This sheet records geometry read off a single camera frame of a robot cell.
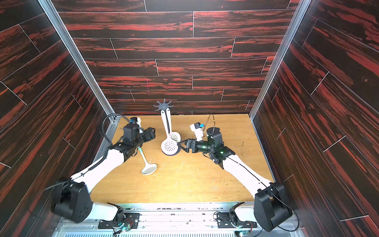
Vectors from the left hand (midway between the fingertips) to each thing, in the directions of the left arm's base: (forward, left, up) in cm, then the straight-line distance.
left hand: (151, 130), depth 86 cm
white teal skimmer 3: (+1, -12, -5) cm, 13 cm away
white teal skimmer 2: (-6, -10, -7) cm, 14 cm away
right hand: (-10, -20, +3) cm, 22 cm away
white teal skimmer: (-15, +3, -19) cm, 25 cm away
